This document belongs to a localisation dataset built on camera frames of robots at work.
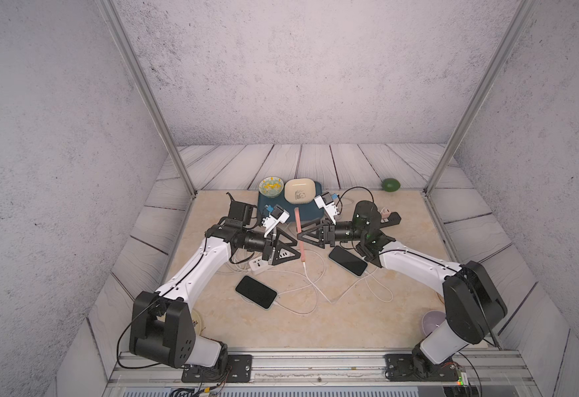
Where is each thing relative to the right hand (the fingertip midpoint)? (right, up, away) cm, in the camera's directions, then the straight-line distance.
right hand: (300, 237), depth 69 cm
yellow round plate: (-33, -29, +12) cm, 46 cm away
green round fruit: (+44, +20, +50) cm, 69 cm away
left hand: (-1, -4, +2) cm, 5 cm away
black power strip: (+41, +4, +38) cm, 56 cm away
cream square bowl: (+1, +16, +49) cm, 51 cm away
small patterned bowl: (-13, +18, +49) cm, 54 cm away
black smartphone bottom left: (-15, -22, +19) cm, 33 cm away
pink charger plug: (+36, +6, +34) cm, 50 cm away
